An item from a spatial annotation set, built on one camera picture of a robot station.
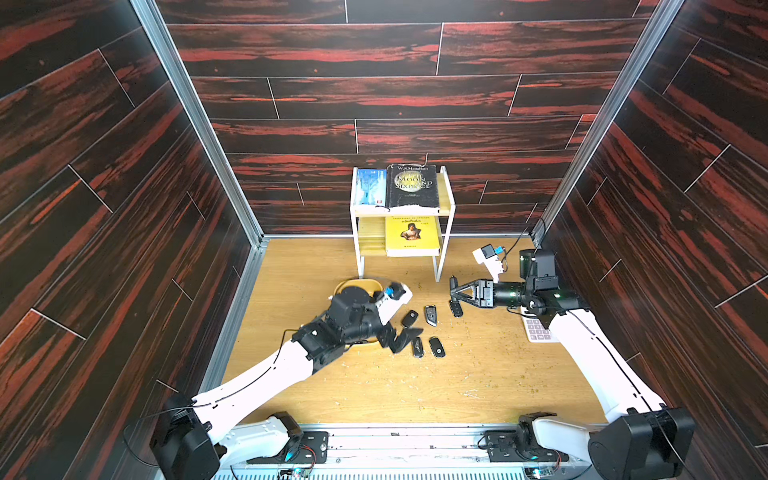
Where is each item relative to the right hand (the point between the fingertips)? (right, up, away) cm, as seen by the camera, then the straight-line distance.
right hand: (457, 291), depth 74 cm
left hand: (-12, -6, -3) cm, 14 cm away
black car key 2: (-8, -19, +16) cm, 26 cm away
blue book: (-22, +30, +13) cm, 39 cm away
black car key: (+6, -8, +24) cm, 26 cm away
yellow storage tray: (-21, +1, -5) cm, 22 cm away
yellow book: (-10, +16, +22) cm, 29 cm away
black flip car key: (-10, -11, +22) cm, 26 cm away
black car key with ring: (-3, -9, +24) cm, 26 cm away
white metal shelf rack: (-23, +20, +28) cm, 41 cm away
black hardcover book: (-10, +28, +12) cm, 32 cm away
